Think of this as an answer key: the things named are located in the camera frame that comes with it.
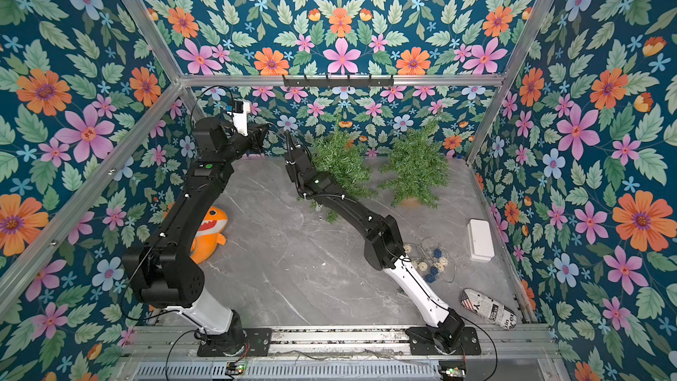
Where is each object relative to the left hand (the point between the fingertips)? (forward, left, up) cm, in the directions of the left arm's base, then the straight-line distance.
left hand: (266, 122), depth 77 cm
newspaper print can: (-48, -62, -35) cm, 86 cm away
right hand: (+5, -10, -18) cm, 21 cm away
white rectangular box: (-27, -67, -35) cm, 80 cm away
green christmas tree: (-8, -21, -8) cm, 24 cm away
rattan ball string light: (-31, -50, -38) cm, 70 cm away
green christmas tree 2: (-9, -46, -15) cm, 49 cm away
